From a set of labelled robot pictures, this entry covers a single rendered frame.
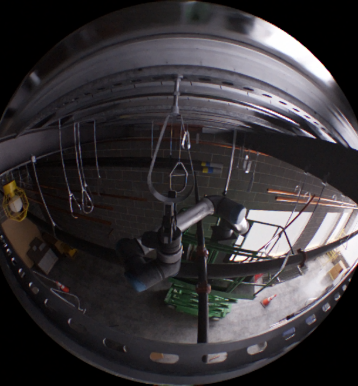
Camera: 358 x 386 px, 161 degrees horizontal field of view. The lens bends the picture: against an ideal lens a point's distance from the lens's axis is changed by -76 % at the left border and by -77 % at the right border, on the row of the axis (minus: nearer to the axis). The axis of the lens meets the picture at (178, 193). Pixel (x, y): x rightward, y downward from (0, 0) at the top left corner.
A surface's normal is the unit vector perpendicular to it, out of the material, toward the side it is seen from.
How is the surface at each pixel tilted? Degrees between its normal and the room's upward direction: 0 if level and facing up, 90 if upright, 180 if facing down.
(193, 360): 0
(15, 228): 90
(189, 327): 0
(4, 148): 90
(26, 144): 90
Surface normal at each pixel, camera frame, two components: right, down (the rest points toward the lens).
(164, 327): 0.06, -0.90
